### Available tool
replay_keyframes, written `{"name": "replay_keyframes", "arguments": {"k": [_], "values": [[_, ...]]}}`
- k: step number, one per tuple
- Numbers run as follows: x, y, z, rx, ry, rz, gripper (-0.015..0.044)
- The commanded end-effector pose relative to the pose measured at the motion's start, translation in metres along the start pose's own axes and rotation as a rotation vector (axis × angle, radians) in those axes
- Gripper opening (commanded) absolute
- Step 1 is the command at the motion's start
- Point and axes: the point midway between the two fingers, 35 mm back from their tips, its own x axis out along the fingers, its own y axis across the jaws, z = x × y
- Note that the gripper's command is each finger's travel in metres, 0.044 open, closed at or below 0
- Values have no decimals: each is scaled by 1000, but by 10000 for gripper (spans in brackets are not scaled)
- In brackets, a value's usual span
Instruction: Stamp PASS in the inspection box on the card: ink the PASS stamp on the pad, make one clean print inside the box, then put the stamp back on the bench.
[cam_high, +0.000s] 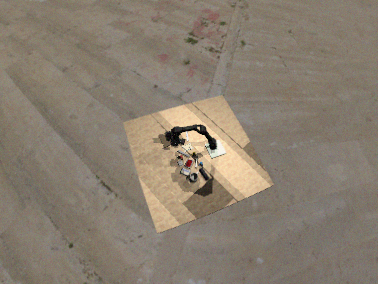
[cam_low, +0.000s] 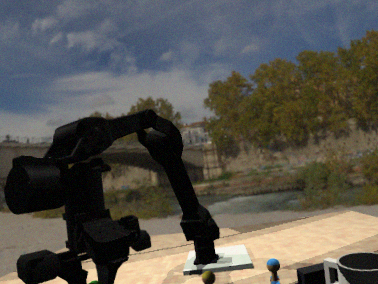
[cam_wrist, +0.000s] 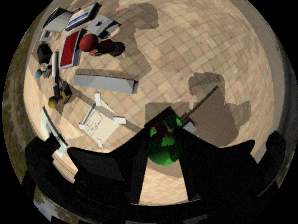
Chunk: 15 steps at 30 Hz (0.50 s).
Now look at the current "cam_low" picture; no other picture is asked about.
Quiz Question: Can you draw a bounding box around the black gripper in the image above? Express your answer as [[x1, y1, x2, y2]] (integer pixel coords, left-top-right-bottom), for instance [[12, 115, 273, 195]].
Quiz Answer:
[[16, 201, 151, 284]]

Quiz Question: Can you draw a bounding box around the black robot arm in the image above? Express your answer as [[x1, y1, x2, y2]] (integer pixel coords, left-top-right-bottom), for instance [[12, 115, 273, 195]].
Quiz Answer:
[[4, 109, 220, 265]]

